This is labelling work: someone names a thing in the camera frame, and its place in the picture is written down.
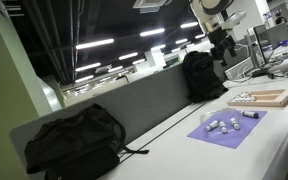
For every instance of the ceiling air conditioner unit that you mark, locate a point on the ceiling air conditioner unit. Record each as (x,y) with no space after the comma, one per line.
(150,4)

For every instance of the purple mat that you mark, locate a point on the purple mat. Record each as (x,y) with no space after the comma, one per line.
(247,128)

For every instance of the grey desk divider panel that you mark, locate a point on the grey desk divider panel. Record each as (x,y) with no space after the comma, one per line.
(144,100)

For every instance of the long ceiling light tube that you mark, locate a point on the long ceiling light tube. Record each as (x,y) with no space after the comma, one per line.
(94,43)
(84,79)
(152,32)
(158,47)
(128,56)
(189,25)
(88,67)

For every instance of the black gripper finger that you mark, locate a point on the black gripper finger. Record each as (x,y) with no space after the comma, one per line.
(214,53)
(224,59)

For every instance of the black duffel bag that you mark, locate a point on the black duffel bag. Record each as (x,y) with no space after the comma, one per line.
(77,143)

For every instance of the wooden tray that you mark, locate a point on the wooden tray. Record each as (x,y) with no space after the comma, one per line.
(277,96)

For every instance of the computer monitor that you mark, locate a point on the computer monitor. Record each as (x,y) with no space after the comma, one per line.
(262,41)

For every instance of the white bottles row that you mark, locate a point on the white bottles row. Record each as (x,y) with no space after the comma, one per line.
(244,97)

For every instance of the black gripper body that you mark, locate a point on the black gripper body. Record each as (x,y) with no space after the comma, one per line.
(220,37)

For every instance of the black backpack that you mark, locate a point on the black backpack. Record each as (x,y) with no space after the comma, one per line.
(202,76)

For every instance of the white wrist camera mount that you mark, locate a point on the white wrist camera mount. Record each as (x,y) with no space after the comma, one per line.
(234,19)

